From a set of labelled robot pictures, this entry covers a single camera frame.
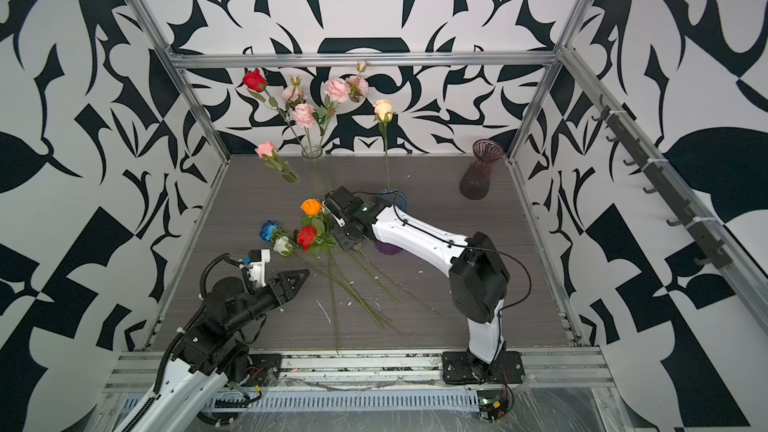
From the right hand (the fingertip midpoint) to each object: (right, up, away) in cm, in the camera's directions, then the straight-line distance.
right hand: (347, 231), depth 84 cm
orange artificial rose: (-12, +3, +17) cm, 21 cm away
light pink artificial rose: (-24, +23, +5) cm, 34 cm away
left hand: (-9, -9, -8) cm, 15 cm away
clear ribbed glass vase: (-13, +16, +18) cm, 27 cm away
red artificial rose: (-13, -4, +8) cm, 15 cm away
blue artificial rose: (-26, -1, +10) cm, 28 cm away
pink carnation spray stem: (-16, +38, +5) cm, 42 cm away
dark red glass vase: (+41, +14, +18) cm, 47 cm away
